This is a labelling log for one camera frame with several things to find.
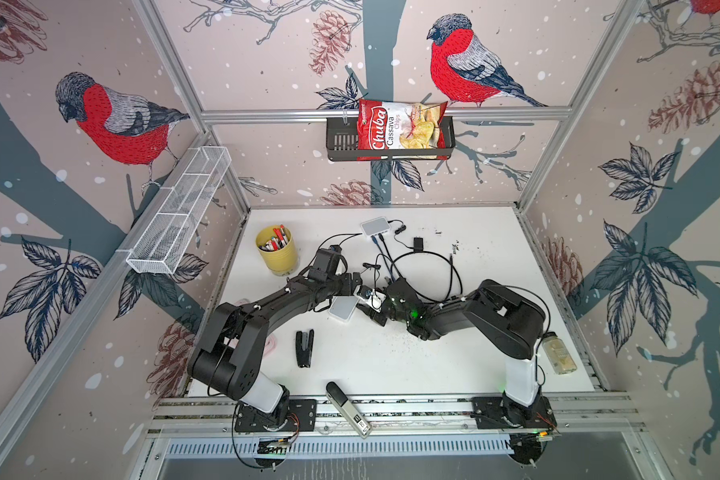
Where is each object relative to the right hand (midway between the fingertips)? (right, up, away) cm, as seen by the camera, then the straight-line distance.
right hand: (360, 303), depth 91 cm
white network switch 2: (+5, +24, +23) cm, 34 cm away
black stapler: (-16, -10, -7) cm, 20 cm away
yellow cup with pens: (-28, +18, +5) cm, 34 cm away
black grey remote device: (-2, -21, -20) cm, 29 cm away
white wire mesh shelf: (-49, +19, -19) cm, 56 cm away
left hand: (-3, +7, -1) cm, 8 cm away
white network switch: (-5, -1, -1) cm, 5 cm away
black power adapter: (+21, +18, +16) cm, 32 cm away
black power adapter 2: (+3, +11, +11) cm, 15 cm away
